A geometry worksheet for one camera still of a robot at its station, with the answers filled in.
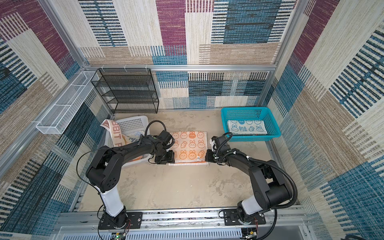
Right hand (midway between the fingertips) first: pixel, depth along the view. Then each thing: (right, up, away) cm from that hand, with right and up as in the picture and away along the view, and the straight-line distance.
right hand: (206, 158), depth 91 cm
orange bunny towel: (-10, +5, +8) cm, 14 cm away
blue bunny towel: (+31, +18, +17) cm, 40 cm away
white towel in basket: (-48, +12, +12) cm, 51 cm away
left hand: (-20, -1, 0) cm, 20 cm away
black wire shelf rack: (-55, +45, +19) cm, 73 cm away
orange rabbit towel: (-56, +11, +7) cm, 57 cm away
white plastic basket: (-53, +19, +14) cm, 58 cm away
